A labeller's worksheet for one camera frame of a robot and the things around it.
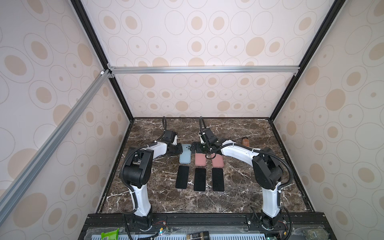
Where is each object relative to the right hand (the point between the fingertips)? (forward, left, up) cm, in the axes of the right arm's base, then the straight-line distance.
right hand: (196, 148), depth 93 cm
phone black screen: (-17, +8, -7) cm, 20 cm away
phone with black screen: (-18, -13, -9) cm, 24 cm away
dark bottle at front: (-45, -2, -4) cm, 45 cm away
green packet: (-44, +40, -5) cm, 60 cm away
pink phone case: (-6, -14, -7) cm, 16 cm away
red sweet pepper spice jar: (+8, -34, -5) cm, 35 cm away
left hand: (+3, +7, -3) cm, 9 cm away
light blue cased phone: (-1, +7, -8) cm, 11 cm away
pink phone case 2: (-5, -3, -6) cm, 8 cm away
